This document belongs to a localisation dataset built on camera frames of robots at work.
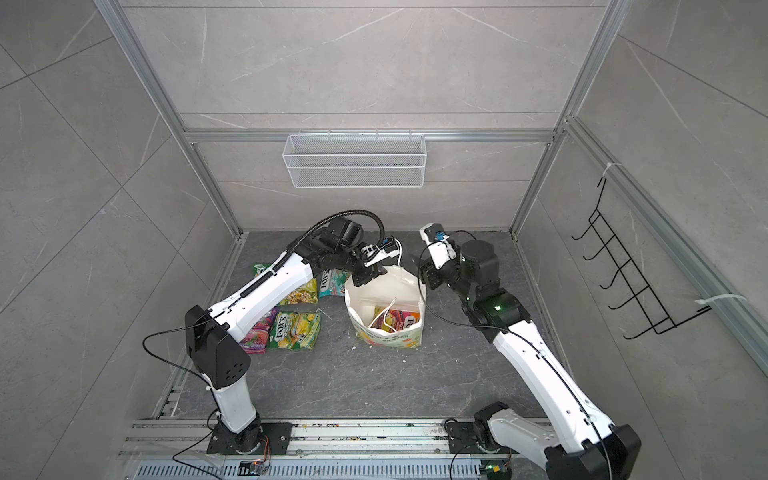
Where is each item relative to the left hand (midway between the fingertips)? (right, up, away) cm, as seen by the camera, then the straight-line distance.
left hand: (384, 262), depth 80 cm
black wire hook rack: (+58, -8, -15) cm, 60 cm away
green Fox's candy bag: (-46, -3, +25) cm, 52 cm away
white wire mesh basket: (-9, +34, +19) cm, 40 cm away
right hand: (+10, +4, -9) cm, 14 cm away
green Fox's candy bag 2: (-28, -21, +10) cm, 36 cm away
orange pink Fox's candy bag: (+3, -18, +13) cm, 23 cm away
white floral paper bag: (+2, -15, +15) cm, 22 cm away
